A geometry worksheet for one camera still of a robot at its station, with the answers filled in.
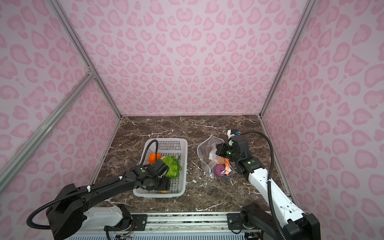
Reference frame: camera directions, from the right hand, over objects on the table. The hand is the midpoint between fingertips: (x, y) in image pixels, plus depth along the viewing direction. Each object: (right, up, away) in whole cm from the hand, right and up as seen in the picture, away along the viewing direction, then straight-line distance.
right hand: (216, 144), depth 77 cm
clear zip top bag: (-1, -9, -4) cm, 10 cm away
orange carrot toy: (+7, -13, +6) cm, 16 cm away
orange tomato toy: (-36, -9, +10) cm, 39 cm away
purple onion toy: (+2, -15, +7) cm, 16 cm away
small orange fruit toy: (+5, -11, +13) cm, 17 cm away
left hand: (-26, -22, +4) cm, 35 cm away
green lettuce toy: (-23, -11, +5) cm, 26 cm away
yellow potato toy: (-27, -25, +1) cm, 37 cm away
